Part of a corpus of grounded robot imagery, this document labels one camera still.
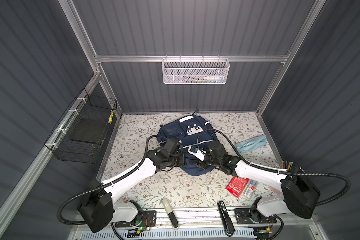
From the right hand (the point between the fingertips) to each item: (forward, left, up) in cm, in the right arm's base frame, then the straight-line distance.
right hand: (194, 155), depth 83 cm
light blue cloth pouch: (+12, -37, -8) cm, 40 cm away
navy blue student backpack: (+22, 0, -5) cm, 23 cm away
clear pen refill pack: (-15, -30, -11) cm, 36 cm away
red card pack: (-13, -24, -12) cm, 29 cm away
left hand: (-3, +5, +1) cm, 6 cm away
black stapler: (-29, -14, -9) cm, 34 cm away
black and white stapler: (-29, +12, -11) cm, 33 cm away
